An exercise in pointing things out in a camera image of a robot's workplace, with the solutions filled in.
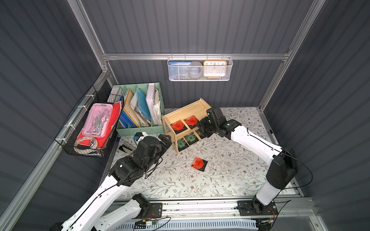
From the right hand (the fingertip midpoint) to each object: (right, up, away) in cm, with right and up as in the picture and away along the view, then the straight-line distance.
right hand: (197, 123), depth 82 cm
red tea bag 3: (+1, -25, +8) cm, 27 cm away
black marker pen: (+59, -7, +27) cm, 65 cm away
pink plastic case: (-51, 0, -10) cm, 52 cm away
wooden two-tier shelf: (0, +10, +12) cm, 16 cm away
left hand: (-16, -8, -15) cm, 23 cm away
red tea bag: (-11, -2, +1) cm, 11 cm away
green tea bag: (-9, -14, +14) cm, 22 cm away
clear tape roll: (-50, -9, -15) cm, 53 cm away
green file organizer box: (-36, +8, +12) cm, 39 cm away
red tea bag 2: (-3, +1, +3) cm, 4 cm away
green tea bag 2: (-4, -10, +17) cm, 20 cm away
